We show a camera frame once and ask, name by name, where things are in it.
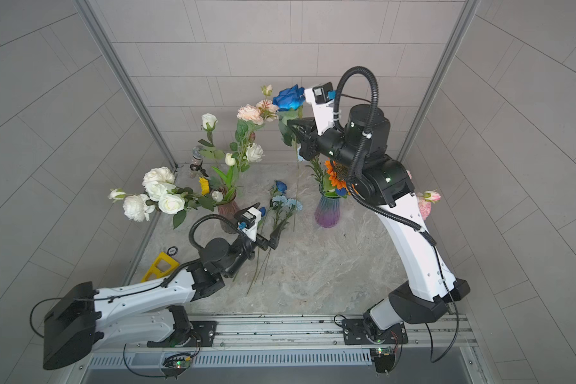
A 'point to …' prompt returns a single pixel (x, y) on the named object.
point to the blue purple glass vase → (327, 210)
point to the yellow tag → (154, 273)
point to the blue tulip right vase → (342, 192)
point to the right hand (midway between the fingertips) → (289, 122)
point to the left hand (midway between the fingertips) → (275, 211)
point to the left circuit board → (175, 365)
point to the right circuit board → (384, 359)
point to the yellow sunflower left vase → (205, 186)
